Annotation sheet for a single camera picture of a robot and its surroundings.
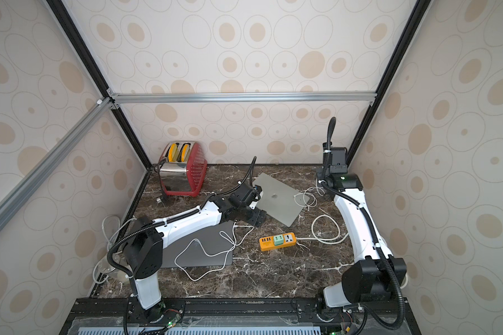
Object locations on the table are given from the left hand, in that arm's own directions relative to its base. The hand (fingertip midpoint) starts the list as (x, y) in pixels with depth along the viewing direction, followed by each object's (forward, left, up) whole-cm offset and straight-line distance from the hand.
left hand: (263, 215), depth 84 cm
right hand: (+11, -25, +16) cm, 32 cm away
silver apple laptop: (+16, -8, -11) cm, 21 cm away
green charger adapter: (-8, -6, -5) cm, 11 cm away
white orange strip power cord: (-6, -30, -13) cm, 34 cm away
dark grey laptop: (-9, +21, -11) cm, 26 cm away
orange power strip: (-8, -2, -10) cm, 13 cm away
